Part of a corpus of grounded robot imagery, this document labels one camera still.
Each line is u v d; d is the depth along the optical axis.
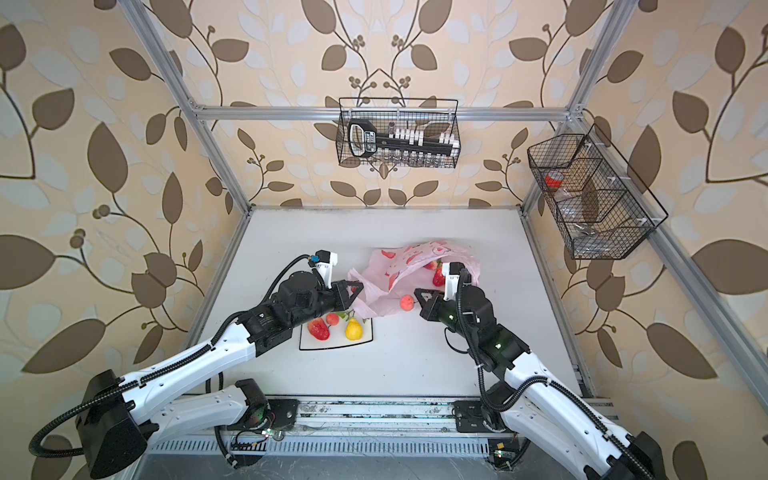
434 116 0.91
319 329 0.85
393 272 0.85
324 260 0.68
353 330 0.83
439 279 0.98
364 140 0.85
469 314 0.55
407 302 0.72
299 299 0.57
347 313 0.87
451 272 0.68
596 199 0.77
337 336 0.87
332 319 0.87
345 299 0.66
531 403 0.50
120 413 0.40
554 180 0.88
